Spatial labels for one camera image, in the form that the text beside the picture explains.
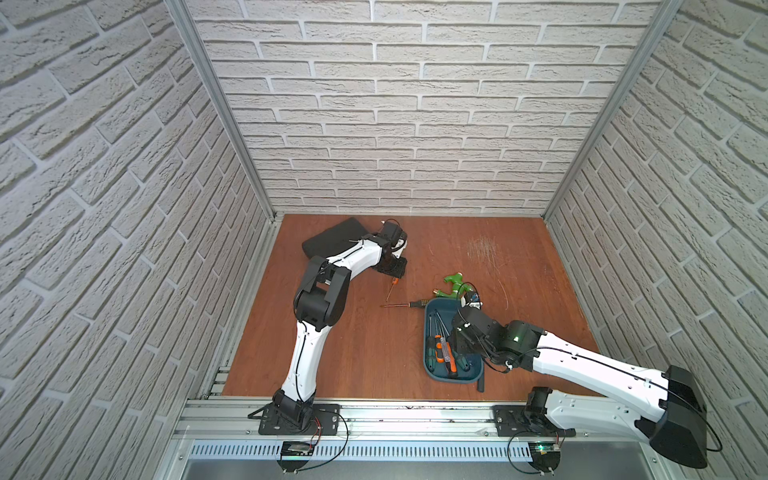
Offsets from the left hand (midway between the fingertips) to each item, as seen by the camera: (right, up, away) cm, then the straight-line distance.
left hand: (403, 266), depth 102 cm
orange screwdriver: (+10, -21, -18) cm, 30 cm away
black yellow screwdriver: (+4, -12, -8) cm, 15 cm away
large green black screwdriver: (+8, -23, -19) cm, 31 cm away
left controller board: (-27, -44, -31) cm, 60 cm away
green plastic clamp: (+18, -5, -2) cm, 19 cm away
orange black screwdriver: (+13, -26, -21) cm, 36 cm away
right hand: (+15, -17, -23) cm, 32 cm away
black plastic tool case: (-26, +10, +8) cm, 29 cm away
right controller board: (+33, -43, -32) cm, 63 cm away
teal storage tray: (+17, -26, -21) cm, 38 cm away
